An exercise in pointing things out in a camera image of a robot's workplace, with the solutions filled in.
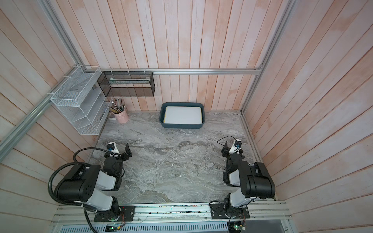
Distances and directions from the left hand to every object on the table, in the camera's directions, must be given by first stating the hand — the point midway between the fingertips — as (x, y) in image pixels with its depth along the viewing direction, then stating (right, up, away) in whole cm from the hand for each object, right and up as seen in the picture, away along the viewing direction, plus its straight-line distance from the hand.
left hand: (121, 146), depth 90 cm
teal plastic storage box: (+47, +13, +18) cm, 52 cm away
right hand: (+70, +3, 0) cm, 70 cm away
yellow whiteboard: (+39, +22, +24) cm, 51 cm away
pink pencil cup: (-8, +20, +18) cm, 28 cm away
